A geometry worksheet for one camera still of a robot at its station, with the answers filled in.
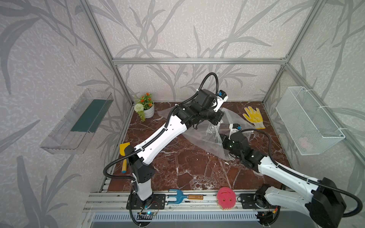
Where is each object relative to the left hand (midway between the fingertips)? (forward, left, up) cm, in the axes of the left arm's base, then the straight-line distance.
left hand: (223, 115), depth 69 cm
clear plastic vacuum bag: (-6, +7, -10) cm, 14 cm away
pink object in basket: (-8, -44, -13) cm, 47 cm away
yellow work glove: (+26, -35, -33) cm, 55 cm away
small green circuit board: (-37, +36, -34) cm, 61 cm away
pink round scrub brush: (-31, -3, -30) cm, 43 cm away
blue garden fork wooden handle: (-30, +21, -32) cm, 48 cm away
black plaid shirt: (-3, +5, -8) cm, 10 cm away
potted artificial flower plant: (+24, +48, -21) cm, 58 cm away
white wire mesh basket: (-8, -38, +1) cm, 39 cm away
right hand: (-2, +1, -17) cm, 17 cm away
